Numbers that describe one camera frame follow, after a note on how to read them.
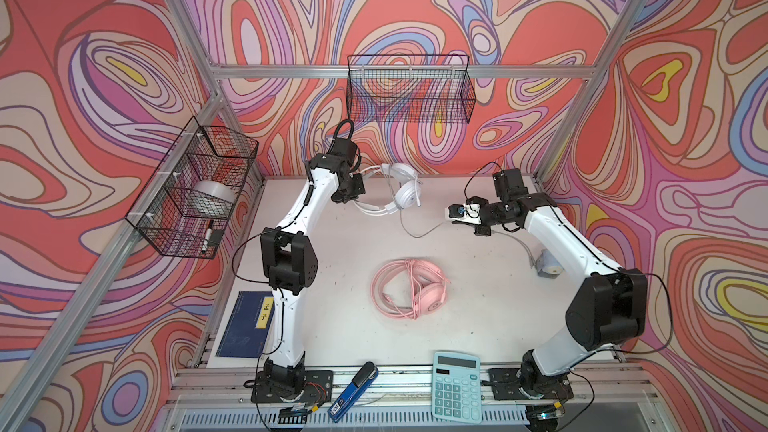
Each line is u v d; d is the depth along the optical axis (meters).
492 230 0.77
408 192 0.84
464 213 0.70
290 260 0.55
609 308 0.44
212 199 0.71
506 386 0.73
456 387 0.72
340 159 0.68
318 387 0.73
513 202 0.63
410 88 0.96
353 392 0.70
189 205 0.72
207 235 0.73
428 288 0.81
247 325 0.82
